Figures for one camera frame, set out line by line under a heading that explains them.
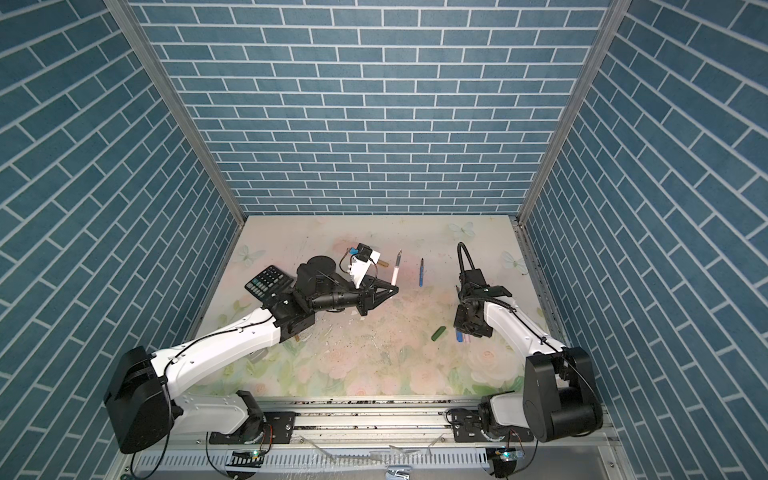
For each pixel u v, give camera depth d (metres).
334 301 0.61
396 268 0.68
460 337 0.89
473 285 0.70
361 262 0.63
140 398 0.39
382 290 0.68
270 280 1.00
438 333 0.91
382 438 0.74
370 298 0.62
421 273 1.05
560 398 0.42
